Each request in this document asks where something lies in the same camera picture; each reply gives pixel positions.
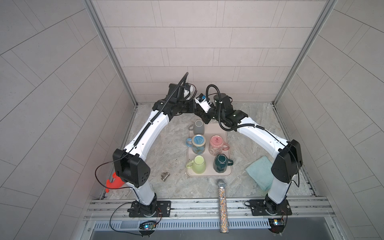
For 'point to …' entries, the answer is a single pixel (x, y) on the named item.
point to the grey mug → (197, 127)
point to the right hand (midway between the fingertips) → (195, 111)
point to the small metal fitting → (165, 176)
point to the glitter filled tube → (223, 206)
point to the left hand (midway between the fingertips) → (202, 103)
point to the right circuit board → (276, 225)
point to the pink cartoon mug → (216, 145)
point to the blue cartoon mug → (198, 143)
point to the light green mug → (198, 165)
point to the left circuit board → (147, 225)
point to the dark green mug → (221, 162)
